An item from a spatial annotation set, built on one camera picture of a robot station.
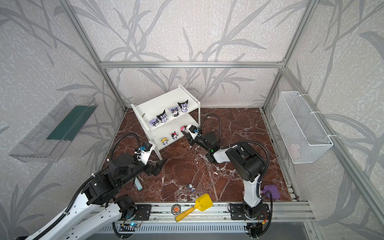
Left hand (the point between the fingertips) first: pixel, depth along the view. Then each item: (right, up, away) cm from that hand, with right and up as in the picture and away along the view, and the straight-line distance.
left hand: (161, 150), depth 69 cm
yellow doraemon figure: (-1, +3, +10) cm, 10 cm away
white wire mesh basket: (+61, +7, -6) cm, 62 cm away
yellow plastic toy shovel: (+19, -28, +6) cm, 35 cm away
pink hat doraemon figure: (+8, +9, +15) cm, 20 cm away
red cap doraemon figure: (+4, +5, +12) cm, 13 cm away
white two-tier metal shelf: (-9, +20, +7) cm, 23 cm away
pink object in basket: (+65, 0, +5) cm, 65 cm away
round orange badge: (+6, -31, +6) cm, 32 cm away
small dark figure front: (+13, -23, +12) cm, 29 cm away
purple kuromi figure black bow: (-2, +13, -4) cm, 14 cm away
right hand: (+9, +12, +17) cm, 22 cm away
